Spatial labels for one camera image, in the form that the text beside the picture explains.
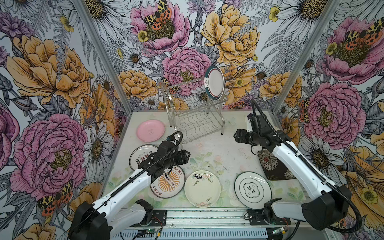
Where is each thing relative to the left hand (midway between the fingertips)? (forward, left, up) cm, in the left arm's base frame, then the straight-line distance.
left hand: (184, 158), depth 81 cm
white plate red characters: (+10, +29, -12) cm, 33 cm away
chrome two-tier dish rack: (+16, -4, +18) cm, 25 cm away
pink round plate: (+29, +26, -12) cm, 40 cm away
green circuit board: (-30, +15, -13) cm, 36 cm away
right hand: (+6, -30, +8) cm, 31 cm away
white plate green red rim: (+40, -18, +21) cm, 48 cm away
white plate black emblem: (-13, -37, -12) cm, 41 cm away
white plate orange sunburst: (-9, +8, -13) cm, 18 cm away
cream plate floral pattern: (-12, -10, -12) cm, 19 cm away
